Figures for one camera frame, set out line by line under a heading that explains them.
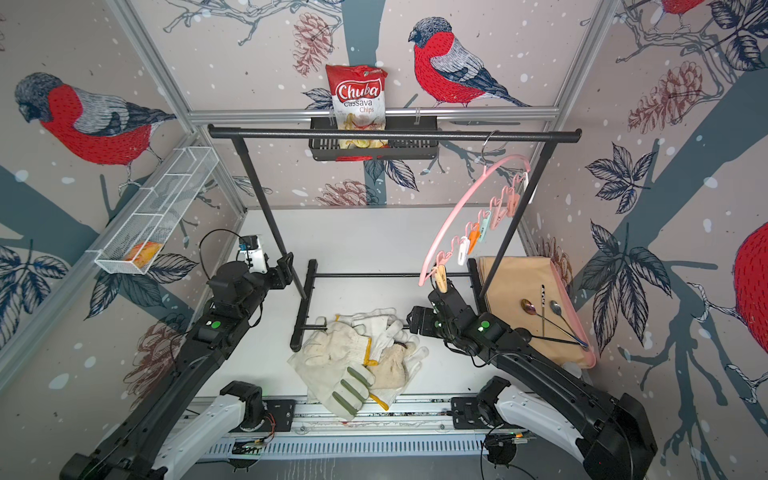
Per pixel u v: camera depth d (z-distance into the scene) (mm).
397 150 925
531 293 954
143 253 654
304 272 976
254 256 653
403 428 727
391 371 767
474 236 622
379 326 856
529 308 905
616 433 385
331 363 805
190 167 914
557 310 904
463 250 611
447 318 586
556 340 849
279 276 674
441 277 569
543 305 925
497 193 1222
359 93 816
